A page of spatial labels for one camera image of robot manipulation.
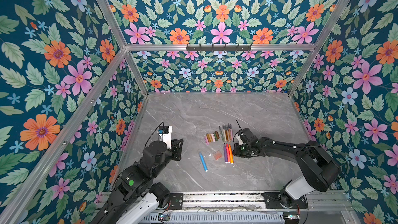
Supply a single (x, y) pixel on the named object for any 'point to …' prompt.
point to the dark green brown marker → (223, 139)
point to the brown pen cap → (217, 134)
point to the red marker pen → (228, 153)
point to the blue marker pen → (203, 162)
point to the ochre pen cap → (209, 137)
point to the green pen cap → (216, 138)
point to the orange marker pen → (230, 154)
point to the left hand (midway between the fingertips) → (184, 138)
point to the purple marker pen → (225, 153)
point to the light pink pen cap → (213, 137)
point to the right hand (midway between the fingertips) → (232, 152)
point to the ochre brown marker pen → (229, 132)
